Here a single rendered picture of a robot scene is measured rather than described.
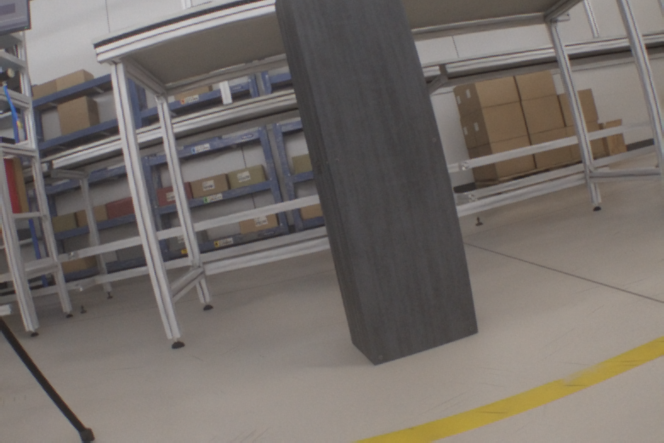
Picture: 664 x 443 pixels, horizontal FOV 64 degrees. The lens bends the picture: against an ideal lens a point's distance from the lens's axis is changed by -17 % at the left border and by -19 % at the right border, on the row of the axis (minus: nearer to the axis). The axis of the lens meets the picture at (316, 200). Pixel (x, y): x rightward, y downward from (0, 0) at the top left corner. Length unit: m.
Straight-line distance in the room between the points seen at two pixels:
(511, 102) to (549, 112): 0.39
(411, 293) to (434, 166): 0.26
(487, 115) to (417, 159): 4.06
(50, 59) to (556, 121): 5.15
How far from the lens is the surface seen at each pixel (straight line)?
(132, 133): 1.96
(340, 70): 1.29
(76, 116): 6.06
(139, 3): 6.63
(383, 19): 1.35
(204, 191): 5.66
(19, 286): 3.04
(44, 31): 6.96
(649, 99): 2.29
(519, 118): 5.44
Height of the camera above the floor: 0.38
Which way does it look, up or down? 1 degrees down
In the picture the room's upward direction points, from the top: 13 degrees counter-clockwise
